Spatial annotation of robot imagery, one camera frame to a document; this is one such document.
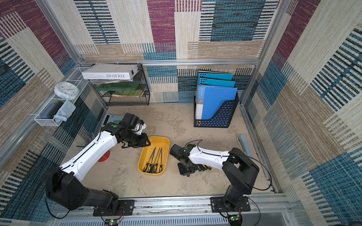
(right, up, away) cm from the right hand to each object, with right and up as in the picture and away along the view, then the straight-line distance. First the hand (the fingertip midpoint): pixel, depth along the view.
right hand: (185, 171), depth 84 cm
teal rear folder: (+21, +61, +17) cm, 67 cm away
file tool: (-23, +3, +5) cm, 24 cm away
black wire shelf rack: (-43, +49, +17) cm, 67 cm away
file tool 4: (-15, +3, +3) cm, 16 cm away
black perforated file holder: (+26, +30, +15) cm, 42 cm away
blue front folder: (+15, +43, +7) cm, 46 cm away
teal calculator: (-57, +31, +25) cm, 69 cm away
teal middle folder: (+21, +55, +12) cm, 60 cm away
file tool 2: (-21, +3, +3) cm, 22 cm away
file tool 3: (-18, +3, +4) cm, 18 cm away
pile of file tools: (+10, +2, +3) cm, 10 cm away
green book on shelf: (-46, +53, +14) cm, 72 cm away
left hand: (-21, +17, -4) cm, 27 cm away
